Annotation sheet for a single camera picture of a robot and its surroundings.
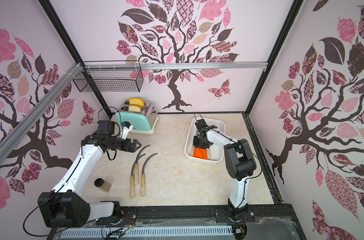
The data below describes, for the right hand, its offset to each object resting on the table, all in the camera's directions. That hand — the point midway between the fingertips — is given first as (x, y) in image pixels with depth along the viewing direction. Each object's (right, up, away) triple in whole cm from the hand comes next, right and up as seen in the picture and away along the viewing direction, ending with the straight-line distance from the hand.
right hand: (195, 144), depth 96 cm
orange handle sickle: (+2, -5, -4) cm, 7 cm away
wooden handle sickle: (-38, -20, -11) cm, 44 cm away
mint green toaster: (-35, +15, +1) cm, 38 cm away
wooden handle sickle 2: (-37, -13, -7) cm, 40 cm away
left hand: (-36, +1, -16) cm, 40 cm away
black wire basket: (-49, +45, -2) cm, 67 cm away
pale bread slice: (-41, +24, +1) cm, 48 cm away
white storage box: (+13, -6, -1) cm, 14 cm away
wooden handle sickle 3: (-32, -18, -11) cm, 38 cm away
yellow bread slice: (-41, +29, +4) cm, 50 cm away
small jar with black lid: (-50, -20, -19) cm, 57 cm away
